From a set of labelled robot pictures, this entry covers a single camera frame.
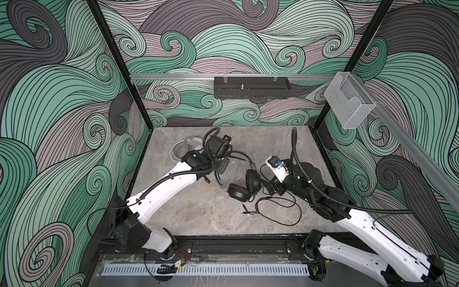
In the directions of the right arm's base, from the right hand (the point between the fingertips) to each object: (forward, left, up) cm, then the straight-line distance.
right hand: (270, 170), depth 68 cm
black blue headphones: (-7, +12, -6) cm, 15 cm away
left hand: (+8, +20, -4) cm, 22 cm away
